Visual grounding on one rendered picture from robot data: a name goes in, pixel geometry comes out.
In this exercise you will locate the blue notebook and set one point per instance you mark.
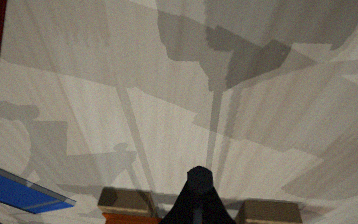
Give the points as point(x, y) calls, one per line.
point(27, 196)

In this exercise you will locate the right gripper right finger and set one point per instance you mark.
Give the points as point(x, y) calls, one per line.
point(213, 210)

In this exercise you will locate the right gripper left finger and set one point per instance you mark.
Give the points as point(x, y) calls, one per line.
point(182, 210)

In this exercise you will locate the dark grey rod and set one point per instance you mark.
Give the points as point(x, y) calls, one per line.
point(199, 180)

